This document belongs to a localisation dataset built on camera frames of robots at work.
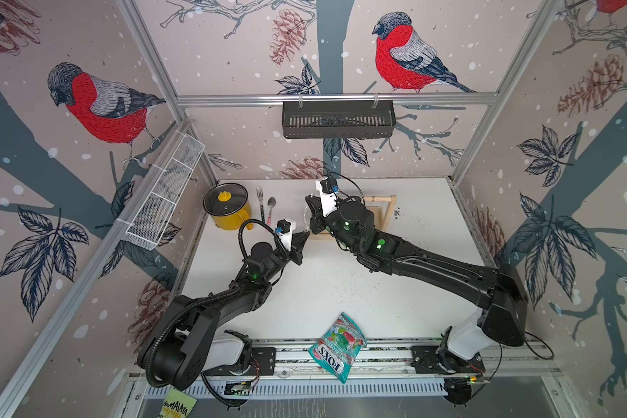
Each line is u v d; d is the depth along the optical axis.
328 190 0.57
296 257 0.75
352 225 0.51
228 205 0.98
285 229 0.70
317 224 0.62
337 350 0.72
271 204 1.11
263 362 0.73
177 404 0.67
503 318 0.40
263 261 0.64
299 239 0.76
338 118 1.04
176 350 0.42
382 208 1.09
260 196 1.15
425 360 0.73
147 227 0.83
